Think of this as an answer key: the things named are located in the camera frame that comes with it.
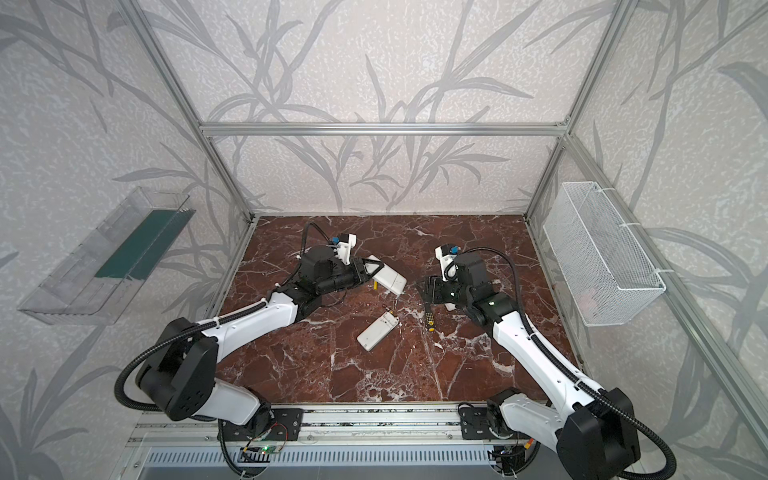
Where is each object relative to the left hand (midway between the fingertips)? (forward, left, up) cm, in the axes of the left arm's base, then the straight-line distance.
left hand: (386, 258), depth 79 cm
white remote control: (-3, 0, -4) cm, 5 cm away
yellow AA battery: (+4, +4, -22) cm, 23 cm away
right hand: (-3, -10, -3) cm, 11 cm away
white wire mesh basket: (-14, -47, +13) cm, 51 cm away
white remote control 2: (-11, +3, -21) cm, 24 cm away
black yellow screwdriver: (-8, -13, -21) cm, 26 cm away
